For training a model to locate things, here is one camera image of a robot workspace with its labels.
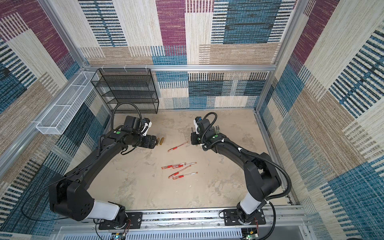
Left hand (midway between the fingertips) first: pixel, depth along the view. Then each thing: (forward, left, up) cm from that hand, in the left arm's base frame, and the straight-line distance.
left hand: (151, 138), depth 83 cm
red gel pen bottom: (-15, -18, -17) cm, 29 cm away
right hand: (+3, -23, -4) cm, 23 cm away
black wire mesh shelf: (+41, +28, +4) cm, 50 cm away
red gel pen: (+4, -12, -17) cm, 21 cm away
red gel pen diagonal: (-13, -13, -18) cm, 26 cm away
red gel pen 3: (-8, -16, -17) cm, 25 cm away
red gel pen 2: (-9, -8, -17) cm, 21 cm away
